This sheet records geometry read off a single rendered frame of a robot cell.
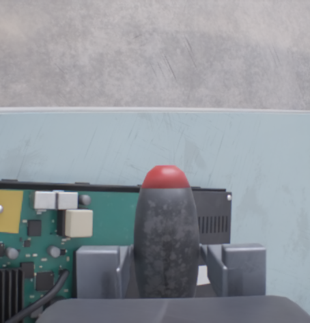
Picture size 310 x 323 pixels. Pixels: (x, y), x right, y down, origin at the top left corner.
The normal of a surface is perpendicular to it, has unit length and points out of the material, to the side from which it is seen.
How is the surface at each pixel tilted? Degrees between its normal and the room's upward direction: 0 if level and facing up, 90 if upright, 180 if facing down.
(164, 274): 41
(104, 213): 0
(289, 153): 0
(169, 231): 32
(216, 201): 0
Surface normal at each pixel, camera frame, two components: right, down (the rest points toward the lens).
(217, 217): 0.58, -0.03
